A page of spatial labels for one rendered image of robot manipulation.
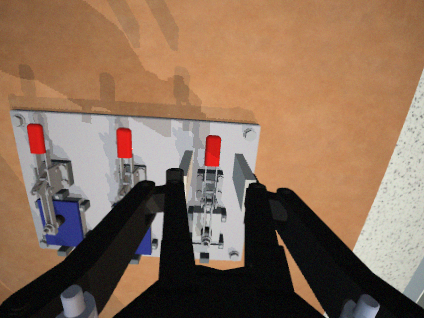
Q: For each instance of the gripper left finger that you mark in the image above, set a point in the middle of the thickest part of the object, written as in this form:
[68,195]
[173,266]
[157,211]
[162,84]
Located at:
[81,285]

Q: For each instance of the blue rectangular plate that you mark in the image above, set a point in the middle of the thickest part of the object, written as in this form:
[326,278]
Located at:
[73,230]

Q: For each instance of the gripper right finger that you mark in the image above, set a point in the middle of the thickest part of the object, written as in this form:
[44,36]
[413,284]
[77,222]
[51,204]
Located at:
[344,286]

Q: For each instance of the grey fixture plate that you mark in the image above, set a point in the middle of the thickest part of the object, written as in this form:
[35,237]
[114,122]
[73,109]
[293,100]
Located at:
[88,140]

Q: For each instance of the blue rectangular block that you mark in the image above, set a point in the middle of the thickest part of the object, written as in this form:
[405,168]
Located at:
[145,247]

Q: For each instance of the grey toggle clamp with red handle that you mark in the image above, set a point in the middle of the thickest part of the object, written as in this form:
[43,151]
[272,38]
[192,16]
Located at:
[50,177]

